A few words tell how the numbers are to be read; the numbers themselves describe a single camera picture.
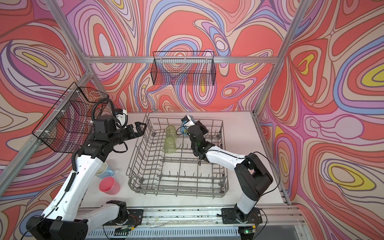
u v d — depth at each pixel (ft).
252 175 1.51
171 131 3.11
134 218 2.39
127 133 2.09
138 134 2.13
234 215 2.18
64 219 1.22
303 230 2.36
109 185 2.69
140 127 2.11
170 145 2.85
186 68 3.15
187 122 2.41
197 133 2.10
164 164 2.91
